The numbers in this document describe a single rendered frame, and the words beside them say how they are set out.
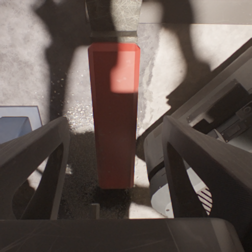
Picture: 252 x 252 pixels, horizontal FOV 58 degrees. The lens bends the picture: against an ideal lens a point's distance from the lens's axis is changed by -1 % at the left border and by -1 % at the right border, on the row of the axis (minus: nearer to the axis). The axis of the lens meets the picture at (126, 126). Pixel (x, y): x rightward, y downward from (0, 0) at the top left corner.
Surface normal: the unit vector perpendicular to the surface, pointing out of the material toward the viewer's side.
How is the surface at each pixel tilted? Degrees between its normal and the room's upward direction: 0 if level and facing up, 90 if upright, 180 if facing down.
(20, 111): 0
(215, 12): 0
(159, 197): 43
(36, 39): 0
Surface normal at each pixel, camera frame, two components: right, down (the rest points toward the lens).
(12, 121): 0.01, -0.81
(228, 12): 0.03, 0.58
